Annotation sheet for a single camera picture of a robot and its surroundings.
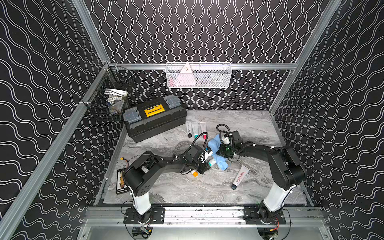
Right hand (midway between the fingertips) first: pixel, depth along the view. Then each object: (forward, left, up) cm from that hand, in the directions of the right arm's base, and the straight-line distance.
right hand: (216, 153), depth 96 cm
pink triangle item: (+31, +19, +35) cm, 51 cm away
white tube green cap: (+18, +13, +1) cm, 22 cm away
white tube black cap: (+22, +19, +1) cm, 29 cm away
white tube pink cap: (+21, +8, 0) cm, 23 cm away
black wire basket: (+15, +63, +30) cm, 72 cm away
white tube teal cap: (-7, +3, +2) cm, 8 cm away
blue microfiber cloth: (+7, +1, +3) cm, 7 cm away
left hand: (-9, +5, +2) cm, 10 cm away
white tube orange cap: (-14, +14, +1) cm, 20 cm away
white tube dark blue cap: (-15, -12, 0) cm, 20 cm away
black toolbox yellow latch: (+16, +40, +16) cm, 46 cm away
